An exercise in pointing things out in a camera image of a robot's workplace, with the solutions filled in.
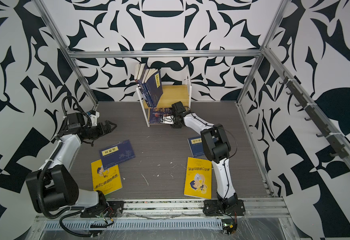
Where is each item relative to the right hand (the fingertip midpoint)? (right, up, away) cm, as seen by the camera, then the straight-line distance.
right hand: (174, 116), depth 101 cm
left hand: (-36, -6, -16) cm, 40 cm away
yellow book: (-36, -35, -19) cm, 54 cm away
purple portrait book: (-12, +1, +3) cm, 12 cm away
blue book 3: (-34, -23, -10) cm, 42 cm away
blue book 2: (+14, -19, -5) cm, 24 cm away
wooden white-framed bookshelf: (-17, +3, -10) cm, 20 cm away
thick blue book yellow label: (-11, +15, -22) cm, 29 cm away
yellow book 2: (+14, -34, -18) cm, 41 cm away
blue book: (-11, +15, -22) cm, 29 cm away
